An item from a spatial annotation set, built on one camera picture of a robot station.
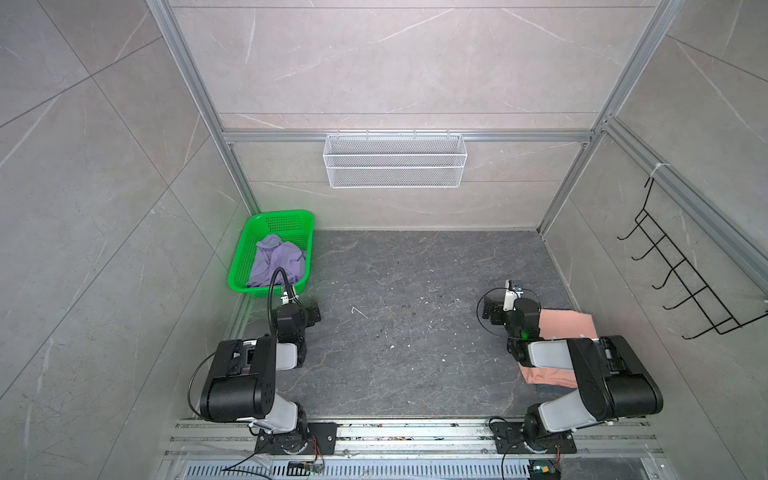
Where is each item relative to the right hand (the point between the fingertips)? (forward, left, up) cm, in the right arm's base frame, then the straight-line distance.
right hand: (500, 294), depth 95 cm
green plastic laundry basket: (+36, +74, -1) cm, 82 cm away
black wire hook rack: (-21, -31, +27) cm, 46 cm away
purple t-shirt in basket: (+20, +79, 0) cm, 82 cm away
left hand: (0, +66, +2) cm, 66 cm away
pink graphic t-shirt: (-10, -15, -3) cm, 19 cm away
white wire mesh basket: (+40, +33, +25) cm, 58 cm away
